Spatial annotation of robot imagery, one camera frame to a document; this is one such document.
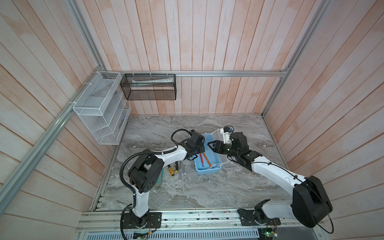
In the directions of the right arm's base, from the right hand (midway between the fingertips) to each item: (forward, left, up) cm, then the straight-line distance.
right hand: (209, 144), depth 83 cm
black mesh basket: (+42, +41, +9) cm, 59 cm away
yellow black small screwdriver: (-8, +20, -15) cm, 26 cm away
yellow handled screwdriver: (-10, +22, -15) cm, 29 cm away
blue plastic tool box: (-3, -6, -15) cm, 16 cm away
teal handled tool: (-15, +29, -16) cm, 36 cm away
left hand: (+3, +4, -11) cm, 12 cm away
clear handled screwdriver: (-6, +17, -17) cm, 25 cm away
